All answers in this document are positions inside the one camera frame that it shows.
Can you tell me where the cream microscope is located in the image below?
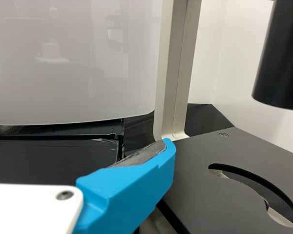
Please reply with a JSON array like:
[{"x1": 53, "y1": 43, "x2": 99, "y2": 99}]
[{"x1": 136, "y1": 0, "x2": 293, "y2": 234}]

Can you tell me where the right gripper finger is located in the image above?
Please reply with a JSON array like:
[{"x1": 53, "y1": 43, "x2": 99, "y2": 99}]
[{"x1": 74, "y1": 137, "x2": 177, "y2": 234}]

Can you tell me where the white box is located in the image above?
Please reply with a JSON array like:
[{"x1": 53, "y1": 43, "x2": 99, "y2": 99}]
[{"x1": 0, "y1": 0, "x2": 163, "y2": 126}]

